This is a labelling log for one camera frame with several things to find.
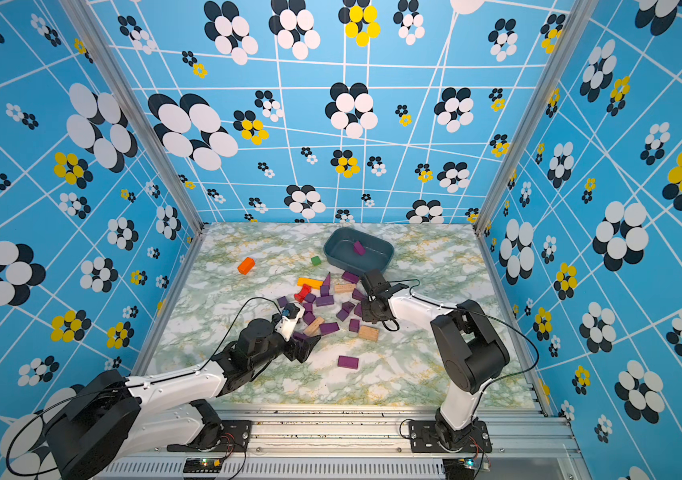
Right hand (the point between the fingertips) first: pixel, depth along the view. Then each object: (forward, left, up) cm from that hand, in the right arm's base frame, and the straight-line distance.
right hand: (375, 310), depth 95 cm
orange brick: (+17, +46, +1) cm, 49 cm away
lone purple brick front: (-17, +8, -1) cm, 19 cm away
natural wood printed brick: (+8, +10, +1) cm, 13 cm away
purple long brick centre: (-6, +15, -2) cm, 16 cm away
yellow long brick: (+10, +21, 0) cm, 23 cm away
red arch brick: (+8, +24, -1) cm, 25 cm away
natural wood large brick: (-8, +3, +1) cm, 9 cm away
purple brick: (+26, +5, +1) cm, 26 cm away
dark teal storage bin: (+25, +13, 0) cm, 28 cm away
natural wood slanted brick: (-7, +19, 0) cm, 21 cm away
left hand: (-9, +19, +8) cm, 22 cm away
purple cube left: (+4, +31, -1) cm, 31 cm away
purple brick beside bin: (+13, +8, 0) cm, 15 cm away
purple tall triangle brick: (+8, +17, 0) cm, 19 cm away
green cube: (+20, +21, +1) cm, 29 cm away
